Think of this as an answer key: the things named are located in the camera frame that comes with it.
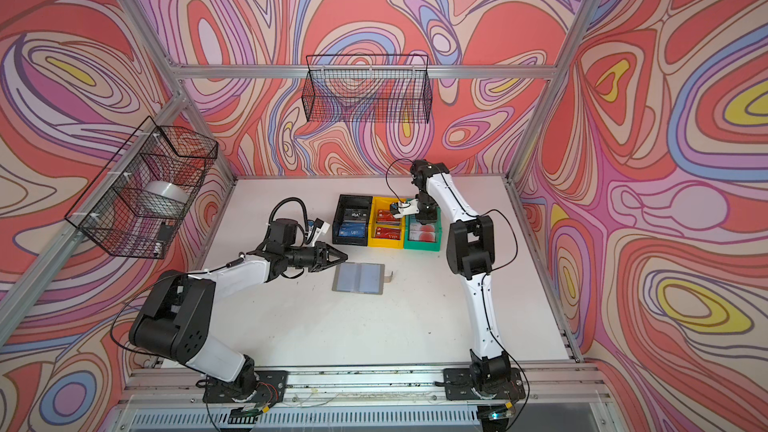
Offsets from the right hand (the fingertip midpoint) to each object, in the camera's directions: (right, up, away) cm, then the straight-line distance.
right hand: (430, 220), depth 101 cm
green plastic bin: (-4, -8, -3) cm, 10 cm away
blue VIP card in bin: (-27, -3, +1) cm, 27 cm away
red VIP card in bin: (-15, +1, +4) cm, 16 cm away
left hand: (-26, -10, -16) cm, 33 cm away
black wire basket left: (-78, +6, -26) cm, 82 cm away
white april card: (-3, -4, +1) cm, 5 cm away
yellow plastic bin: (-16, -4, +2) cm, 16 cm away
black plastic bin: (-28, +3, +8) cm, 29 cm away
